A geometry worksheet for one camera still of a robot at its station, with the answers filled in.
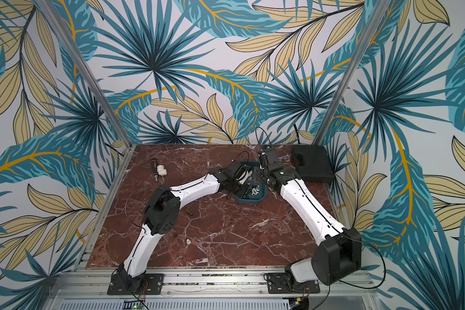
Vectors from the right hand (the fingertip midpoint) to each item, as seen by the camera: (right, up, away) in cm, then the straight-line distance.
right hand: (261, 171), depth 83 cm
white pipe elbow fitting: (-51, 0, +22) cm, 55 cm away
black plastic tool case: (+32, +4, +23) cm, 39 cm away
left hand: (-6, -10, +11) cm, 17 cm away
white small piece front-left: (-31, -30, 0) cm, 43 cm away
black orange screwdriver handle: (-56, +2, +24) cm, 61 cm away
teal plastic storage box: (-1, -11, +15) cm, 19 cm away
